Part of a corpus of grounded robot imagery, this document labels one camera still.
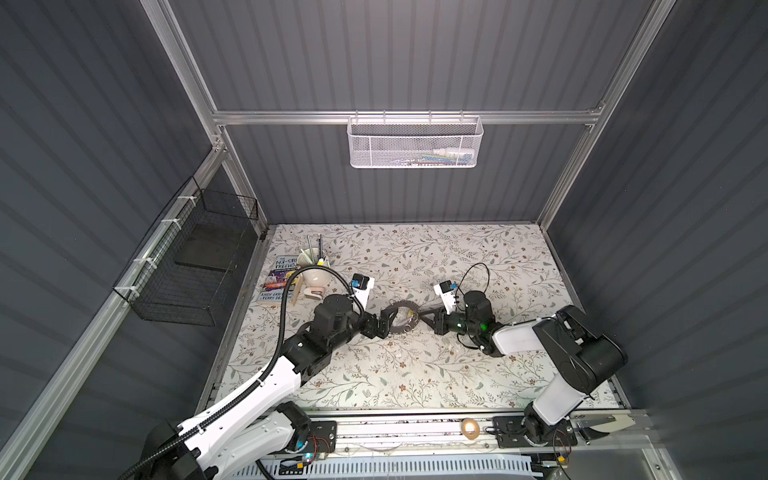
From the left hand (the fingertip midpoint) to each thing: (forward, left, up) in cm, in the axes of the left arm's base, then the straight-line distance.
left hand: (383, 303), depth 75 cm
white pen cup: (+20, +22, -14) cm, 33 cm away
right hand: (+3, -12, -14) cm, 19 cm away
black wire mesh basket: (+9, +48, +7) cm, 49 cm away
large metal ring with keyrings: (+10, -9, -18) cm, 23 cm away
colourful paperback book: (+18, +37, -18) cm, 45 cm away
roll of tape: (-27, -21, -20) cm, 40 cm away
